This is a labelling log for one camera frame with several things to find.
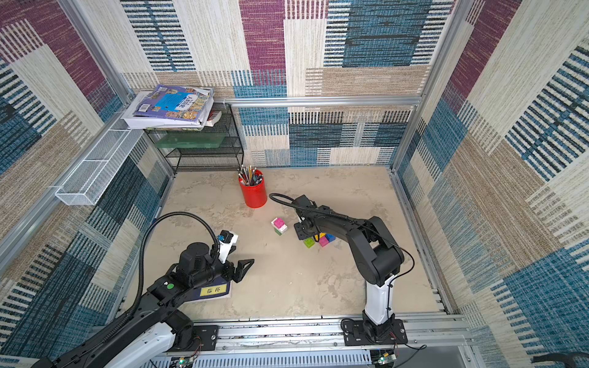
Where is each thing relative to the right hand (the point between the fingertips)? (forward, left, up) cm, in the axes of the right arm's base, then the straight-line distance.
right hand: (310, 232), depth 96 cm
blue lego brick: (-3, -8, +1) cm, 9 cm away
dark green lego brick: (-1, +13, +2) cm, 13 cm away
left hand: (-15, +23, +12) cm, 29 cm away
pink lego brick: (+1, +12, +7) cm, 14 cm away
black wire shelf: (+42, +39, +5) cm, 58 cm away
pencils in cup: (+20, +25, +13) cm, 35 cm away
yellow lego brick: (-18, -2, +31) cm, 36 cm away
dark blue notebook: (-22, +33, +1) cm, 40 cm away
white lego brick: (-1, +11, +4) cm, 12 cm away
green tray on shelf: (+31, +50, +24) cm, 64 cm away
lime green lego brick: (-5, 0, 0) cm, 5 cm away
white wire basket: (-2, +68, +34) cm, 76 cm away
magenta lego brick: (-5, -5, +2) cm, 7 cm away
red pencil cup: (+14, +23, +7) cm, 28 cm away
